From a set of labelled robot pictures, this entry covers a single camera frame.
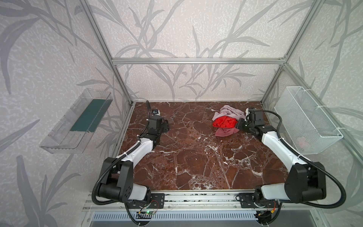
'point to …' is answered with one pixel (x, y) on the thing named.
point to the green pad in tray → (92, 117)
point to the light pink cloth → (229, 111)
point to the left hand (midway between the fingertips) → (164, 117)
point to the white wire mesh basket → (306, 124)
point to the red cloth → (225, 122)
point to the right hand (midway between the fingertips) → (238, 118)
